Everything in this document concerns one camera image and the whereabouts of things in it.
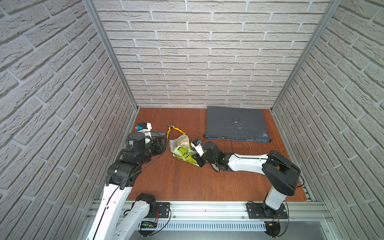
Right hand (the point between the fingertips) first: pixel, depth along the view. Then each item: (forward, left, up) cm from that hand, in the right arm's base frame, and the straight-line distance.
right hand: (189, 158), depth 84 cm
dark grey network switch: (+27, -35, -4) cm, 44 cm away
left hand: (+1, +11, +23) cm, 26 cm away
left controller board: (-30, +22, -9) cm, 38 cm away
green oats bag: (+1, +3, +9) cm, 10 cm away
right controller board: (-35, -39, -8) cm, 53 cm away
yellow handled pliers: (+29, +13, -6) cm, 32 cm away
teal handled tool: (+23, +22, -6) cm, 32 cm away
